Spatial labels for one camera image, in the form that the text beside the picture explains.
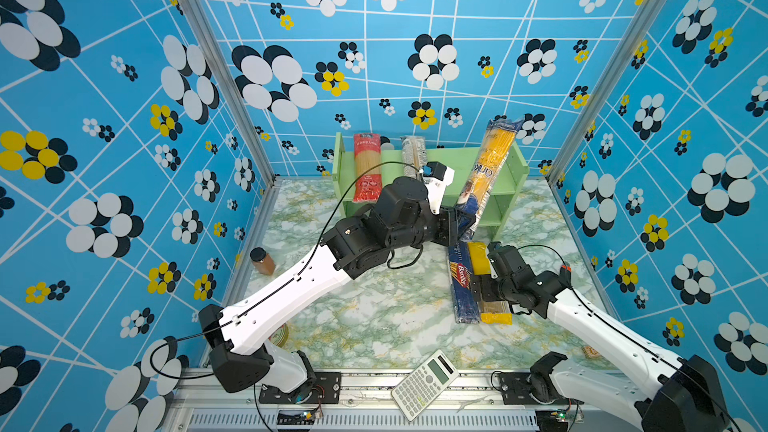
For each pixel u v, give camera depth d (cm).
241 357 39
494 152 58
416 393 72
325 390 73
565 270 94
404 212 43
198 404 72
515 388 72
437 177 51
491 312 83
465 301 84
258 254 87
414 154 85
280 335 79
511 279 62
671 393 39
